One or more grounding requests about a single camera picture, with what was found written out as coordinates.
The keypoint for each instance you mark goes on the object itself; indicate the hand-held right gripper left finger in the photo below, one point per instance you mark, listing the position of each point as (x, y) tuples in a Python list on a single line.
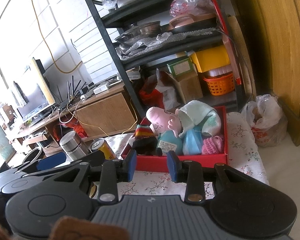
[(132, 165)]

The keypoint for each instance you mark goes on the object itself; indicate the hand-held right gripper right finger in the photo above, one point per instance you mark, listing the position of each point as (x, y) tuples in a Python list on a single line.
[(172, 167)]

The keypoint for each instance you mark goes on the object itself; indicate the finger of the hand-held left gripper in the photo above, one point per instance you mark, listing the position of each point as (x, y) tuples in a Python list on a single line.
[(50, 162), (90, 157)]

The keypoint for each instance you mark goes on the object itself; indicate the red cardboard box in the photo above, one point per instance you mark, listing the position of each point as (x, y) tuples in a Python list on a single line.
[(190, 161)]

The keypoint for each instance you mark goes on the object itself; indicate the striped black knit hat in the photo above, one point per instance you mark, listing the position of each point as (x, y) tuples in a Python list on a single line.
[(143, 136)]

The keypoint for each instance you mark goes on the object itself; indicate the pinkish purple knit cloth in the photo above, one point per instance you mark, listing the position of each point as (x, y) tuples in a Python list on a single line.
[(212, 145)]

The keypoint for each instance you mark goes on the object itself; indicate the pink pig plush toy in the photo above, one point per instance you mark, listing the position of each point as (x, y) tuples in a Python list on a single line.
[(157, 117)]

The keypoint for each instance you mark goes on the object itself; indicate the mint green towel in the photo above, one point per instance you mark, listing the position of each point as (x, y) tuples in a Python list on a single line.
[(200, 115)]

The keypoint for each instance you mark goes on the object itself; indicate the blue and yellow drink can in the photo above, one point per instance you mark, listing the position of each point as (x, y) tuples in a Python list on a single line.
[(105, 150)]

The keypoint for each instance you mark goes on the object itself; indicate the stainless steel thermos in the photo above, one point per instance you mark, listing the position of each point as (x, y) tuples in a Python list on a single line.
[(73, 145)]

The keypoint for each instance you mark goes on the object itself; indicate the orange plastic bag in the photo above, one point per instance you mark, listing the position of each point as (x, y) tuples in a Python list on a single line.
[(77, 130)]

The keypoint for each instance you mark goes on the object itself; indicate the glass coffee jar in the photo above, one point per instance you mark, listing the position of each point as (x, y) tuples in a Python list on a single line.
[(95, 191)]

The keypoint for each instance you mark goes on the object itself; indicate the wooden television stand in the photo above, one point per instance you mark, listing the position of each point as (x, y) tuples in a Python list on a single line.
[(102, 115)]

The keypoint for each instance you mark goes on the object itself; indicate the black router with antennas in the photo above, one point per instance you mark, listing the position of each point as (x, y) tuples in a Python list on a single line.
[(65, 104)]

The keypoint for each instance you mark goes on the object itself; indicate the flat screen television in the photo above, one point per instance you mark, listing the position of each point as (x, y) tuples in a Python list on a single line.
[(32, 102)]

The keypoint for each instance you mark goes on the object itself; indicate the black shelf rack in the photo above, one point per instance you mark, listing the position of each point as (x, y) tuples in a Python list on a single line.
[(136, 97)]

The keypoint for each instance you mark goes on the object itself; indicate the red plastic bag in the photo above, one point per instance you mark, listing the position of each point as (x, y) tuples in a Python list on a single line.
[(152, 97)]

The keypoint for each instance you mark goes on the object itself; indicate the white printed plastic bag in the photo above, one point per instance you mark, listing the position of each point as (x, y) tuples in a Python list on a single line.
[(168, 96)]

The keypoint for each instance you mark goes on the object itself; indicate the floral tablecloth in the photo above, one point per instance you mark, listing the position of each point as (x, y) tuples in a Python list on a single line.
[(240, 142)]

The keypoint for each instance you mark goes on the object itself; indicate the brown fuzzy cloth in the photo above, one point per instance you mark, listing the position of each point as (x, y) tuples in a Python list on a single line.
[(85, 230)]

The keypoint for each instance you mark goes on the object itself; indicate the brown cardboard box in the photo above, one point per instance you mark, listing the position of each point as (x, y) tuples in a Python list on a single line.
[(190, 87)]

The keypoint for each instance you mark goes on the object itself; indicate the white flat device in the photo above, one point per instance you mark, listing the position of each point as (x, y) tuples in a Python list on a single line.
[(130, 76)]

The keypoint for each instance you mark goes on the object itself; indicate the orange plastic basket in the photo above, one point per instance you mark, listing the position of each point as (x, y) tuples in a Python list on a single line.
[(220, 85)]

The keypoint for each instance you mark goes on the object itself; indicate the green box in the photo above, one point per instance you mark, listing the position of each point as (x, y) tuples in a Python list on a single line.
[(182, 67)]

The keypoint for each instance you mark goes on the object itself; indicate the translucent white plastic bag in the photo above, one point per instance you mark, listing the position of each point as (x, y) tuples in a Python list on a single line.
[(265, 125)]

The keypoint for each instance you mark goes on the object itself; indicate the clear plastic tub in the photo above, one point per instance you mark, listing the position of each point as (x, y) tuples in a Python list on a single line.
[(218, 71)]

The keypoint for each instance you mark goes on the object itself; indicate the red flat box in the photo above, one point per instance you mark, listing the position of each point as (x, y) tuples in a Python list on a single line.
[(237, 77)]

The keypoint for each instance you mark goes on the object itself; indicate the clear bubble wrap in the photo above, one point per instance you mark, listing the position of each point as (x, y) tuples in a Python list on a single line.
[(140, 48)]

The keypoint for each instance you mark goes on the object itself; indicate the yellow box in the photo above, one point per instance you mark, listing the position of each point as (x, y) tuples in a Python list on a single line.
[(212, 57)]

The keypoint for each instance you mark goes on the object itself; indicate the metal pot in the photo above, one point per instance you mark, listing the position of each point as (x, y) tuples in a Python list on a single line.
[(145, 28)]

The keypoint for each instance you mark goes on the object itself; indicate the brown frying pan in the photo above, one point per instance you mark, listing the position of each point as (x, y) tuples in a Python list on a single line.
[(185, 21)]

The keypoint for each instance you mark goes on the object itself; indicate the wooden cabinet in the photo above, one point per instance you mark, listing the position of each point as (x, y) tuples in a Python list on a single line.
[(277, 55)]

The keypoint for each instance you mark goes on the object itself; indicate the pink printed plastic bag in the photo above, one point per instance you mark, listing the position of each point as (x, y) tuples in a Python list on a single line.
[(190, 3)]

